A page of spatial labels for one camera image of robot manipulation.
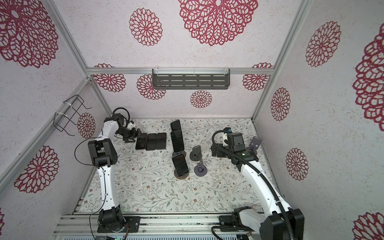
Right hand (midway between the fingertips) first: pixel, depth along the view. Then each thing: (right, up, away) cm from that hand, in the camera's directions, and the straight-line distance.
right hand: (219, 145), depth 81 cm
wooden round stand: (-21, -19, +7) cm, 29 cm away
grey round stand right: (+26, 0, +14) cm, 29 cm away
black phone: (-45, 0, +29) cm, 53 cm away
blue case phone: (-37, +1, +27) cm, 46 cm away
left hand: (-53, +1, +26) cm, 59 cm away
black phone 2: (-26, +11, +18) cm, 33 cm away
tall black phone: (-24, +2, +9) cm, 25 cm away
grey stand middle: (-12, -7, +14) cm, 20 cm away
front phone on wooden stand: (-21, -11, +1) cm, 24 cm away
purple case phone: (-51, 0, +25) cm, 56 cm away
